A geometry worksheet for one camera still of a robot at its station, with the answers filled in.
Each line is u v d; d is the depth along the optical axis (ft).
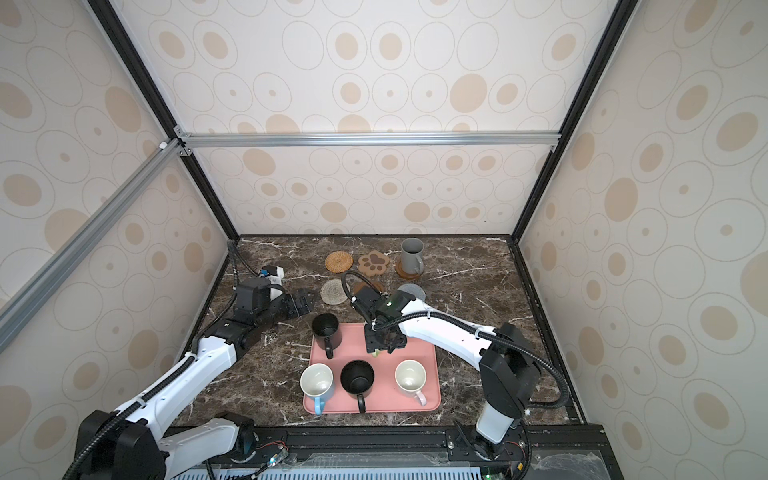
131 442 1.25
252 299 2.01
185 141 2.95
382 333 2.20
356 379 2.73
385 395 2.73
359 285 3.59
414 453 2.39
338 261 3.69
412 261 3.34
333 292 3.37
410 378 2.74
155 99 2.67
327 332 2.94
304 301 2.42
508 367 1.43
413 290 3.46
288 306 2.39
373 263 3.69
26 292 1.74
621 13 2.22
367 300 2.10
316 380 2.67
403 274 3.53
